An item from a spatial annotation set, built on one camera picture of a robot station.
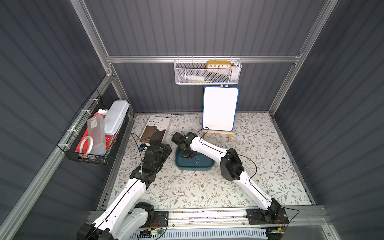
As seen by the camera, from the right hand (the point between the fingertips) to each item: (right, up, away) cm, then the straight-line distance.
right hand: (189, 154), depth 97 cm
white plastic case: (-37, +24, -23) cm, 49 cm away
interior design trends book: (-27, +20, +12) cm, 36 cm away
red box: (-37, +12, -27) cm, 47 cm away
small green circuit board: (-13, -32, -27) cm, 44 cm away
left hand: (-12, +6, -16) cm, 21 cm away
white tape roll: (-40, +10, -34) cm, 54 cm away
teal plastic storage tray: (+7, -4, -3) cm, 9 cm away
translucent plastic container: (-42, +16, -28) cm, 54 cm away
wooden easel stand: (+27, +14, +3) cm, 31 cm away
